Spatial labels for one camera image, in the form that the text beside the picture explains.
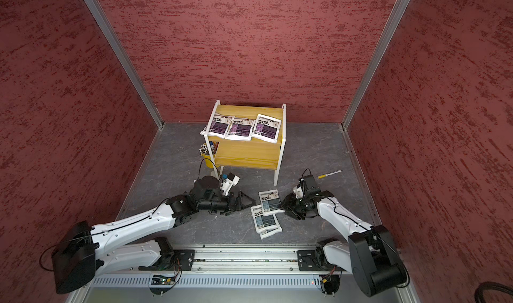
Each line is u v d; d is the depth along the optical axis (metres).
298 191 0.83
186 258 0.74
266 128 0.73
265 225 0.81
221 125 0.73
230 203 0.65
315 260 0.73
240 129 0.72
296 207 0.74
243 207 0.65
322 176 0.95
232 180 0.72
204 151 0.87
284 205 0.77
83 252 0.40
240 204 0.65
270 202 0.87
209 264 0.74
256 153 0.89
